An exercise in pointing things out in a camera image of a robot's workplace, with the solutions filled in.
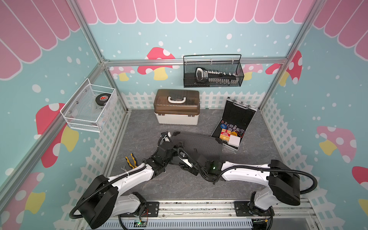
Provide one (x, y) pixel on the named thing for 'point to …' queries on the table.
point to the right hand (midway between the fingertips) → (189, 160)
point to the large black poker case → (210, 147)
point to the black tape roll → (102, 98)
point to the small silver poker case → (233, 122)
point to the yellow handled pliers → (134, 160)
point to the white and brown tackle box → (179, 107)
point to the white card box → (234, 140)
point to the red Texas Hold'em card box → (225, 134)
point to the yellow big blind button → (234, 133)
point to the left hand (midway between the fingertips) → (179, 146)
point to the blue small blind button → (224, 126)
